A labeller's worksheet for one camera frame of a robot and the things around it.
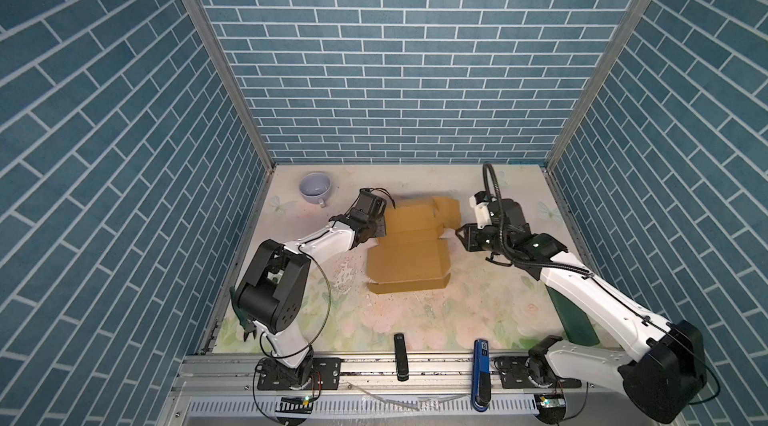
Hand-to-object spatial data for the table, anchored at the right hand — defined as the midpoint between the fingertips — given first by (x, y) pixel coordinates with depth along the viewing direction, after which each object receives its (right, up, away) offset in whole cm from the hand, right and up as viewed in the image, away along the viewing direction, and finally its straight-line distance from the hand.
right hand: (458, 226), depth 80 cm
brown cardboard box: (-12, -10, +12) cm, 19 cm away
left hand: (-23, -1, +15) cm, 27 cm away
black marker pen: (-16, -33, -5) cm, 37 cm away
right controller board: (+22, -43, -7) cm, 49 cm away
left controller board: (-42, -43, -8) cm, 60 cm away
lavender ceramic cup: (-47, +11, +28) cm, 56 cm away
